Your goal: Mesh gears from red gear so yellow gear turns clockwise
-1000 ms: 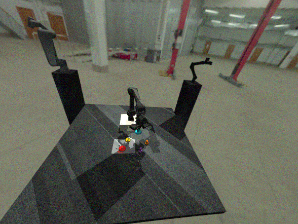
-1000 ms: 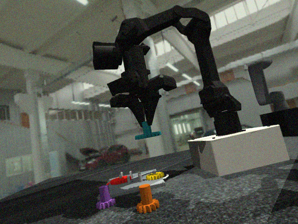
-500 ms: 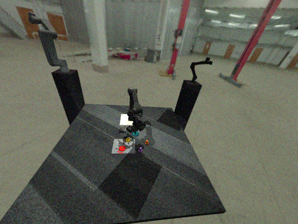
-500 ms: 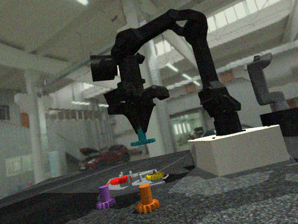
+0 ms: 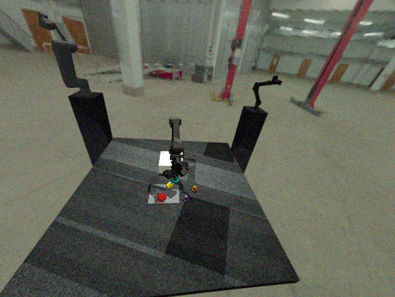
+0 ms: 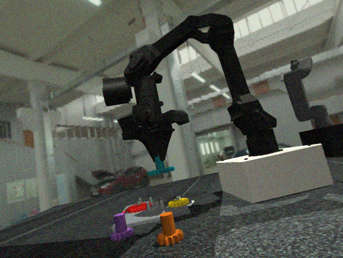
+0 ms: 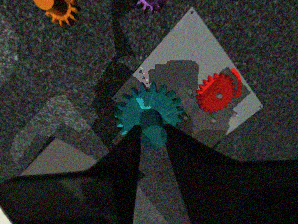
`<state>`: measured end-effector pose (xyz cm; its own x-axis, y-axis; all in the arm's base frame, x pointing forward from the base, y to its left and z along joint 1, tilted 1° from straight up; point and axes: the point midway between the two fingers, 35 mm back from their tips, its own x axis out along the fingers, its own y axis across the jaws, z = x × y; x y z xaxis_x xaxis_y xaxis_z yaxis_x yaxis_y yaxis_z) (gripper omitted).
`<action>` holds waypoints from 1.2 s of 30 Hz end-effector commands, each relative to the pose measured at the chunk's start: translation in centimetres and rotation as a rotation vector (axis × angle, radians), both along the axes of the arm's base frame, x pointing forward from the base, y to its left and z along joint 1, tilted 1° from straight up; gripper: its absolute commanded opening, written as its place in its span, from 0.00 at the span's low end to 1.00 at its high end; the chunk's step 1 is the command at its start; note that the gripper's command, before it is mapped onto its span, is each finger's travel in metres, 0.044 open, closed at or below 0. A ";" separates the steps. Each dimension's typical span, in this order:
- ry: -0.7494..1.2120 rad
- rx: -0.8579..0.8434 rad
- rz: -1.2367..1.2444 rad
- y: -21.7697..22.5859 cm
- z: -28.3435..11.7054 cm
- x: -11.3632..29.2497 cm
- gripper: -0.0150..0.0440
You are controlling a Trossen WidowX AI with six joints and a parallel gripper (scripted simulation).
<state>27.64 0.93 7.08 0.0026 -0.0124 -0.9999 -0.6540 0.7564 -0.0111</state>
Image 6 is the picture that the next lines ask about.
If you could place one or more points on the orange gear with tall handle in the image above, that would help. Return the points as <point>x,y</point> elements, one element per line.
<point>170,235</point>

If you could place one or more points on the teal gear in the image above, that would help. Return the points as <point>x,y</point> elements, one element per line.
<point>160,168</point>

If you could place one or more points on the yellow gear with black stripe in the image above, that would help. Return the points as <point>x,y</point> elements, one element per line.
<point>178,203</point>

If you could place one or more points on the purple gear with tall hub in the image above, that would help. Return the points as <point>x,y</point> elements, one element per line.
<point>121,230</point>

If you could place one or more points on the red gear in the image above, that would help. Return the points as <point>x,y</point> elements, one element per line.
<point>136,208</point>

